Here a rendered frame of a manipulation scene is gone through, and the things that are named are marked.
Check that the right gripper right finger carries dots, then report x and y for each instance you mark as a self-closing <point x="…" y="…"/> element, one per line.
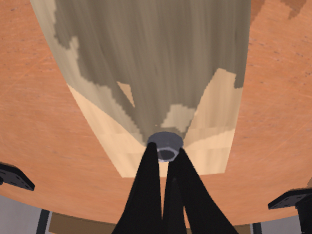
<point x="185" y="189"/>

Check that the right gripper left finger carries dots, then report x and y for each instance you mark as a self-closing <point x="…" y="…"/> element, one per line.
<point x="144" y="215"/>

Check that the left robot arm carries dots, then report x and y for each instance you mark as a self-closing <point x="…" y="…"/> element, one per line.
<point x="16" y="177"/>

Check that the dark grey hex nut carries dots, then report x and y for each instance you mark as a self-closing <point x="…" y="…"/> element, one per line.
<point x="168" y="145"/>

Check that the light wooden slat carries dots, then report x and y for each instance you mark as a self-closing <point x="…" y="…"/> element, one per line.
<point x="139" y="67"/>

